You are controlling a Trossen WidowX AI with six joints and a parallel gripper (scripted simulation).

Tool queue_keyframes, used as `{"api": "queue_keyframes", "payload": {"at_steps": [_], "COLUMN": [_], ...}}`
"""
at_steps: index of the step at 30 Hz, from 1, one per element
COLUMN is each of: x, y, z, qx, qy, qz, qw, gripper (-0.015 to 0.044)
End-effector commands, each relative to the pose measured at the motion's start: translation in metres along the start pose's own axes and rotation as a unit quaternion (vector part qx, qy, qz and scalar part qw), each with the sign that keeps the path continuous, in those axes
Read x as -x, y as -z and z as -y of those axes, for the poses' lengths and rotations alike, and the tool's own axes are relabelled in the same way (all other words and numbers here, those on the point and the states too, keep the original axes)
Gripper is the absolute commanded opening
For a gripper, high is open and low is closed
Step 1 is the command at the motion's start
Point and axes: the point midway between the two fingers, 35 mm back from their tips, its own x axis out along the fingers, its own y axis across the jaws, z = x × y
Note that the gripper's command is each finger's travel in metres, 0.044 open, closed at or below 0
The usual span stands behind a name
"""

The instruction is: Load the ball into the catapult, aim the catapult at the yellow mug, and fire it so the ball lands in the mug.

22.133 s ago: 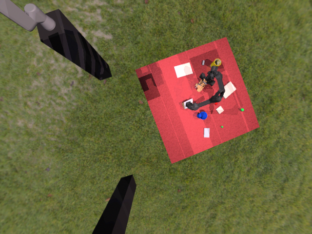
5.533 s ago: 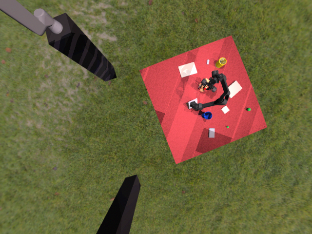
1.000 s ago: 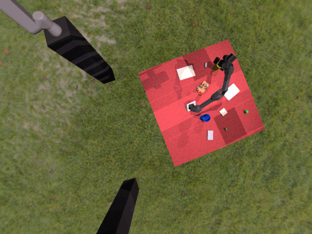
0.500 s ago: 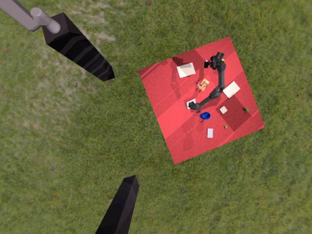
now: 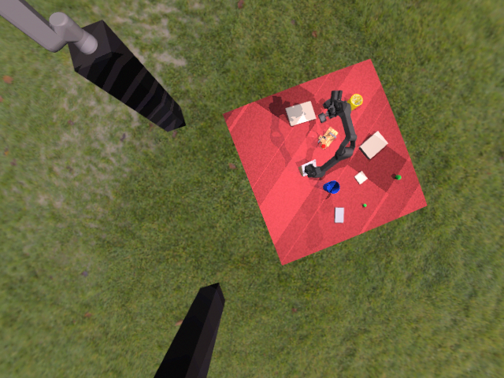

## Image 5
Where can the blue plastic cup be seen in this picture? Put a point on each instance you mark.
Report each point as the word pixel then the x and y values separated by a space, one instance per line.
pixel 332 187

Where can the yellow mug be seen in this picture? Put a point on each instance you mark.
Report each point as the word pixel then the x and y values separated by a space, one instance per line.
pixel 355 101

